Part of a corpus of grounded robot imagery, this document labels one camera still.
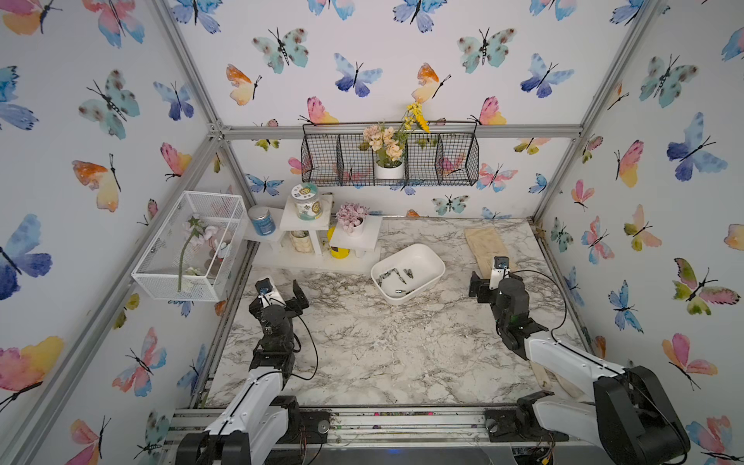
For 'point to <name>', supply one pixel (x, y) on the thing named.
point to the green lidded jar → (308, 205)
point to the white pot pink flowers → (352, 217)
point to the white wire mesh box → (190, 256)
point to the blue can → (262, 220)
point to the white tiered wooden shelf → (315, 245)
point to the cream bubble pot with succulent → (301, 241)
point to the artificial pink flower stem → (201, 234)
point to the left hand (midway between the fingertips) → (283, 283)
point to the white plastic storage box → (428, 266)
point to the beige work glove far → (485, 244)
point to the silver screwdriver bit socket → (409, 272)
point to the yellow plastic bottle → (337, 252)
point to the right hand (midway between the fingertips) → (494, 269)
